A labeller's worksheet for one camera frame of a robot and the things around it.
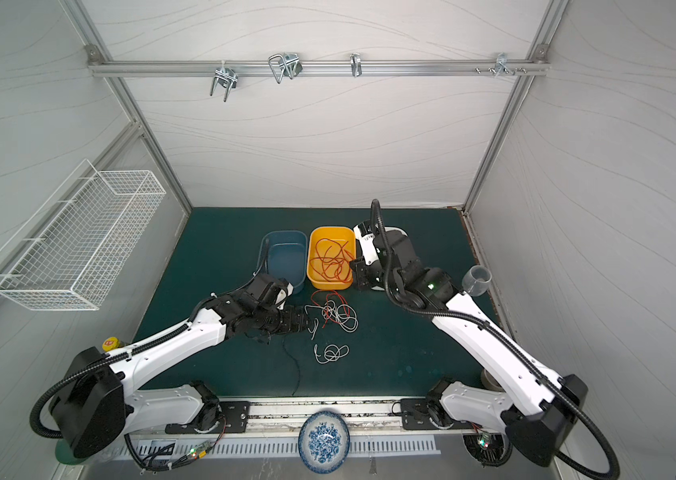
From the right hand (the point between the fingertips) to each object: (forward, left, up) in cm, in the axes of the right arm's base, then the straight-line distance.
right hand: (357, 254), depth 71 cm
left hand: (-9, +13, -19) cm, 25 cm away
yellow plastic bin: (+26, +7, -23) cm, 35 cm away
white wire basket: (-5, +67, +5) cm, 67 cm away
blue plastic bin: (+13, +24, -19) cm, 33 cm away
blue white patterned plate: (-36, +7, -28) cm, 46 cm away
